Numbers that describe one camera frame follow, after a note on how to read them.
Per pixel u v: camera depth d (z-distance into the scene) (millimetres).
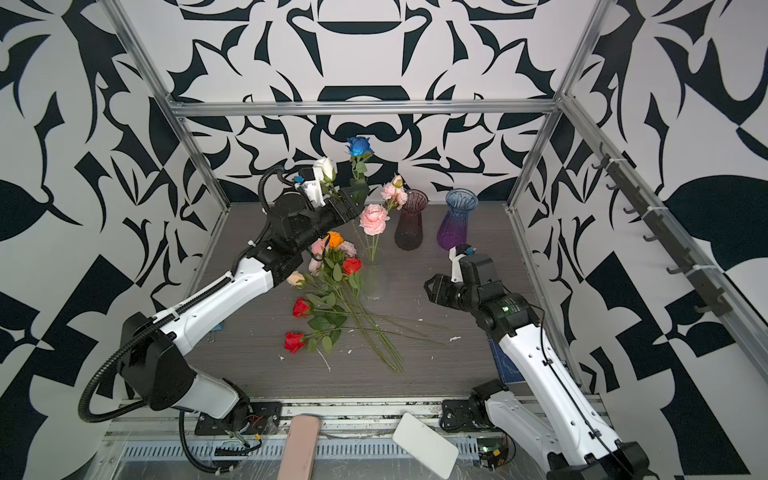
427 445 672
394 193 757
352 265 969
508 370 811
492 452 708
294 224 558
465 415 743
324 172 669
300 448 696
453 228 971
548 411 432
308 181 649
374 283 930
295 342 830
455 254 684
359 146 725
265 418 736
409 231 998
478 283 542
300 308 892
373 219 723
